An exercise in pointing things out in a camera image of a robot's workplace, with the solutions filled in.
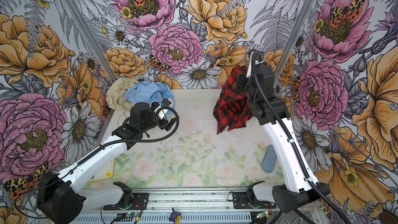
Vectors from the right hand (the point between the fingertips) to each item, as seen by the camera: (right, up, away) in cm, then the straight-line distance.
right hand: (244, 75), depth 66 cm
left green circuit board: (-50, -62, +5) cm, 80 cm away
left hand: (-34, -17, +14) cm, 40 cm away
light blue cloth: (-49, -5, +43) cm, 65 cm away
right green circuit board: (+10, -62, +6) cm, 63 cm away
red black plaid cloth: (+2, -15, +39) cm, 41 cm away
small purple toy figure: (-29, -59, 0) cm, 66 cm away
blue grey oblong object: (+19, -42, +19) cm, 50 cm away
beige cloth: (-80, -6, +47) cm, 92 cm away
